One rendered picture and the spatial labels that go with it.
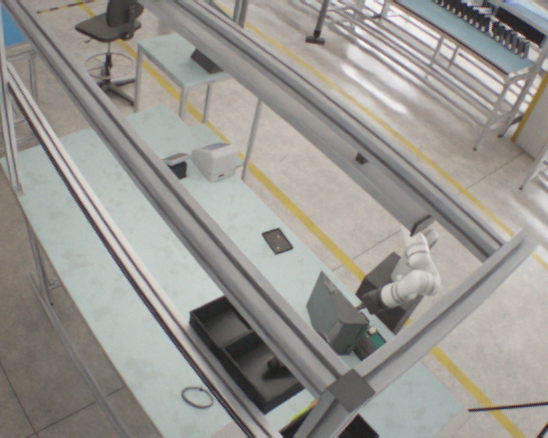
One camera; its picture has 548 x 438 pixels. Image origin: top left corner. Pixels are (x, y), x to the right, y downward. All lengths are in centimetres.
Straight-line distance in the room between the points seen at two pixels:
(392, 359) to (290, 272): 130
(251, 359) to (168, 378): 52
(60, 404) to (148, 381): 115
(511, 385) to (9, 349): 300
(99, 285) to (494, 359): 253
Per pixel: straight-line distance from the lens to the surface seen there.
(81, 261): 194
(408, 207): 102
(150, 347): 173
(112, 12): 396
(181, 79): 273
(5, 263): 330
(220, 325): 123
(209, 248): 74
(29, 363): 289
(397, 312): 228
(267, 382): 119
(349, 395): 66
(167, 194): 80
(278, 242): 206
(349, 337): 173
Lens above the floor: 251
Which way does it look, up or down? 45 degrees down
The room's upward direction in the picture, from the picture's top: 17 degrees clockwise
